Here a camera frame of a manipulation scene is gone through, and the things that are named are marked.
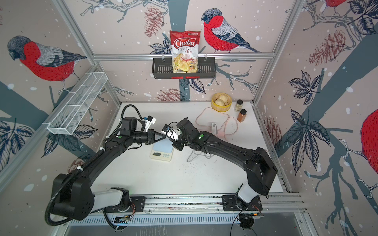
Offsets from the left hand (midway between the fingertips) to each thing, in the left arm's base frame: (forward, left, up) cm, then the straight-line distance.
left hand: (166, 135), depth 76 cm
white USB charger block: (+13, -28, -13) cm, 33 cm away
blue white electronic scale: (0, +5, -19) cm, 19 cm away
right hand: (0, -2, -3) cm, 4 cm away
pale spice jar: (+35, -49, -15) cm, 62 cm away
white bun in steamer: (+44, -38, -16) cm, 60 cm away
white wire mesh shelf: (+3, +49, +9) cm, 50 cm away
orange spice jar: (+25, -49, -15) cm, 57 cm away
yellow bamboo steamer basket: (+37, -41, -18) cm, 58 cm away
